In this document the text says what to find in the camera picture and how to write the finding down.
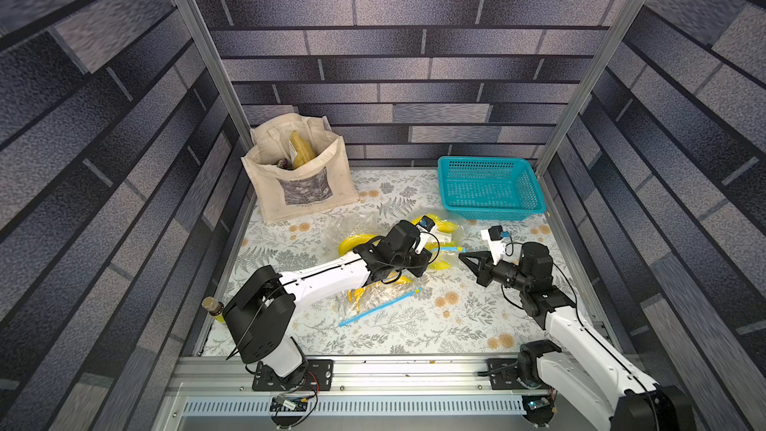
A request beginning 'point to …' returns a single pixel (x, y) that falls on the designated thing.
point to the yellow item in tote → (304, 150)
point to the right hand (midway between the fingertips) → (458, 254)
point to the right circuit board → (538, 404)
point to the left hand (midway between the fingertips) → (432, 253)
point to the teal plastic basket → (490, 188)
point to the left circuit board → (279, 403)
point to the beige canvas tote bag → (324, 180)
